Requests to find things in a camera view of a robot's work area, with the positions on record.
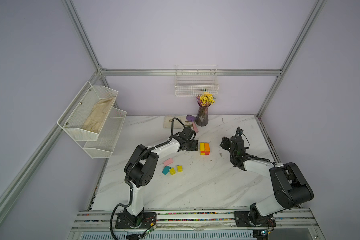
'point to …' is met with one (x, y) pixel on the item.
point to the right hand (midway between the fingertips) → (227, 138)
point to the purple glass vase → (202, 117)
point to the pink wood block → (168, 162)
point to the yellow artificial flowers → (207, 99)
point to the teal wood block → (166, 170)
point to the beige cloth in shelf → (96, 118)
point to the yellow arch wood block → (202, 153)
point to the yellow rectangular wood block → (202, 147)
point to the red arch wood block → (207, 153)
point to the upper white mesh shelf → (84, 118)
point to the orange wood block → (207, 147)
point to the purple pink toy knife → (192, 118)
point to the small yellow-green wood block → (172, 171)
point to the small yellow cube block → (179, 168)
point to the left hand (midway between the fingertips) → (192, 146)
